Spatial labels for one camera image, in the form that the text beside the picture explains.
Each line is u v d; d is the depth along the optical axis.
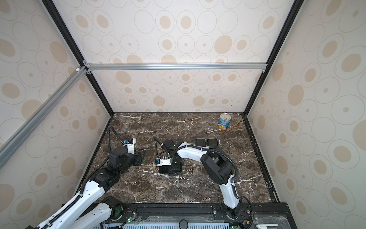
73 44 0.80
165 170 0.81
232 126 1.12
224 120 1.03
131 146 0.69
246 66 0.90
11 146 0.52
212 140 1.01
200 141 1.03
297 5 0.67
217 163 0.52
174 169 0.79
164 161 0.80
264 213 0.75
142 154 0.95
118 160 0.57
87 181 0.53
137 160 0.70
